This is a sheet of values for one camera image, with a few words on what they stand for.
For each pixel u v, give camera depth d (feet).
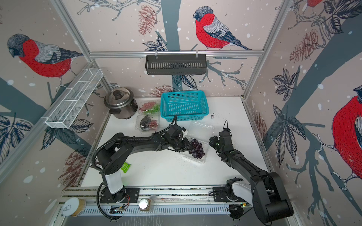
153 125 3.24
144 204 2.05
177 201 2.39
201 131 3.19
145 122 3.21
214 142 2.60
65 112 2.37
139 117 3.31
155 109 3.57
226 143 2.23
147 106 3.60
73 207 2.18
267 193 1.34
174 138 2.44
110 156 1.59
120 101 3.30
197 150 2.76
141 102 3.64
